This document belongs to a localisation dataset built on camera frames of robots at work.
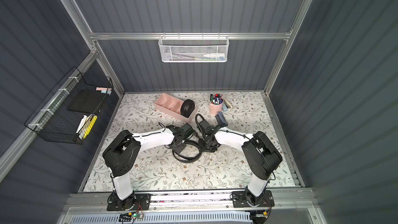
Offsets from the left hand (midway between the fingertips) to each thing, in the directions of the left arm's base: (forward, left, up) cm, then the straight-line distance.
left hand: (175, 148), depth 92 cm
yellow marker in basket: (-2, +34, +28) cm, 44 cm away
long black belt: (+22, -7, +13) cm, 26 cm away
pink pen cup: (+25, -25, +12) cm, 37 cm away
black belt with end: (-8, -6, +1) cm, 10 cm away
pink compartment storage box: (+32, +5, 0) cm, 33 cm away
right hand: (-2, -17, +3) cm, 18 cm away
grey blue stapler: (+17, -29, +5) cm, 34 cm away
